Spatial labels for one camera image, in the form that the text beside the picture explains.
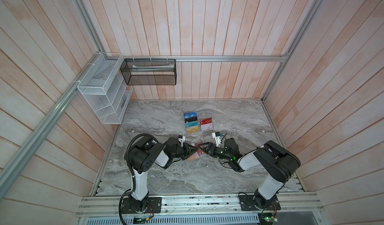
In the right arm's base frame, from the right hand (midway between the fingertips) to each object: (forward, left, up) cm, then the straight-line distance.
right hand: (200, 148), depth 87 cm
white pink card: (+18, -5, -4) cm, 19 cm away
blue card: (+23, +7, +3) cm, 24 cm away
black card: (+20, +6, +2) cm, 21 cm away
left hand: (0, +1, -3) cm, 4 cm away
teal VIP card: (+17, +5, 0) cm, 18 cm away
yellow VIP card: (+16, +6, -4) cm, 17 cm away
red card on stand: (+21, -4, -1) cm, 21 cm away
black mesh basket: (+49, +36, +20) cm, 64 cm away
